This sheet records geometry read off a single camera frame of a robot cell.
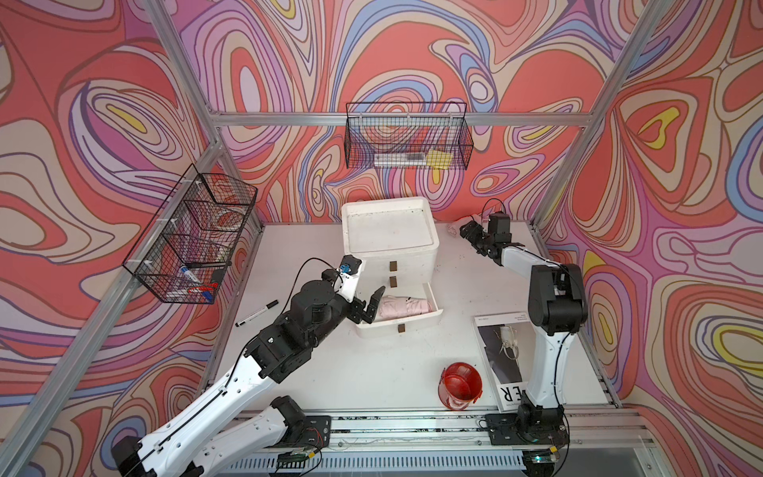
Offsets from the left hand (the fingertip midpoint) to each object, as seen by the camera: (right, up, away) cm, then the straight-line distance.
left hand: (369, 279), depth 67 cm
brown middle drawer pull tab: (+6, -3, +22) cm, 23 cm away
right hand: (+33, +11, +39) cm, 52 cm away
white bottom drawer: (+12, -15, +22) cm, 29 cm away
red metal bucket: (+24, -30, +13) cm, 41 cm away
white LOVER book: (+39, -20, +18) cm, 47 cm away
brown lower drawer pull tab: (+9, -17, +21) cm, 28 cm away
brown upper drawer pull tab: (+6, +2, +16) cm, 17 cm away
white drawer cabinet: (+7, +10, +19) cm, 23 cm away
